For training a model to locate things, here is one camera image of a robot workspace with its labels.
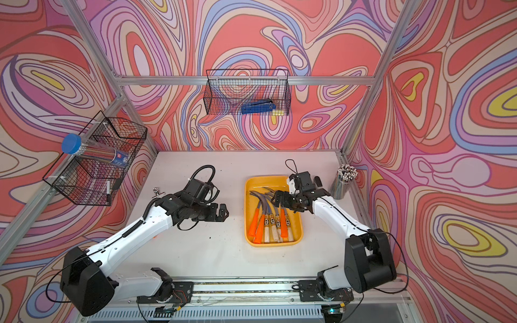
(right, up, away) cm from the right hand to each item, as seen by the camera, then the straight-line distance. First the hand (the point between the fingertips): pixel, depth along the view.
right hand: (281, 207), depth 86 cm
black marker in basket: (-65, +7, -14) cm, 67 cm away
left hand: (-25, -2, -7) cm, 26 cm away
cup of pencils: (+28, +14, 0) cm, 32 cm away
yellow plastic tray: (-2, +10, +15) cm, 18 cm away
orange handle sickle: (-13, -9, +2) cm, 16 cm away
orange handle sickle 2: (-10, -11, 0) cm, 15 cm away
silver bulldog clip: (-62, +4, +15) cm, 64 cm away
